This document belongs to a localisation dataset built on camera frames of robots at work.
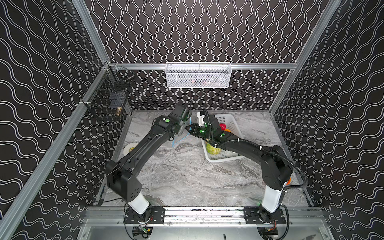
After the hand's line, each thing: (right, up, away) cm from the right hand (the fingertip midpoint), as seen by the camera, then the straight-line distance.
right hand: (186, 128), depth 85 cm
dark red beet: (+25, +1, +20) cm, 32 cm away
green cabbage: (+16, -13, +5) cm, 21 cm away
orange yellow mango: (+28, -1, +19) cm, 34 cm away
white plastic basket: (+24, -17, +10) cm, 31 cm away
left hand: (-4, +2, -6) cm, 7 cm away
